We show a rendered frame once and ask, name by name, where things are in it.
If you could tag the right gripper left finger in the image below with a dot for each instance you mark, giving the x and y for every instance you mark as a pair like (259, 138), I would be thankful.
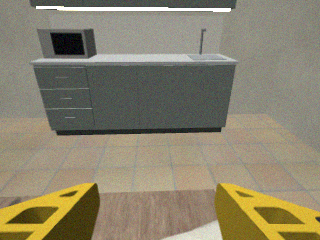
(69, 214)

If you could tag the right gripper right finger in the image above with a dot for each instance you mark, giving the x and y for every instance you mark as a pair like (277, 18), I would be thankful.
(244, 214)

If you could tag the white pillow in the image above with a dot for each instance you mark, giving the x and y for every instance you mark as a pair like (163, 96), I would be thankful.
(210, 231)

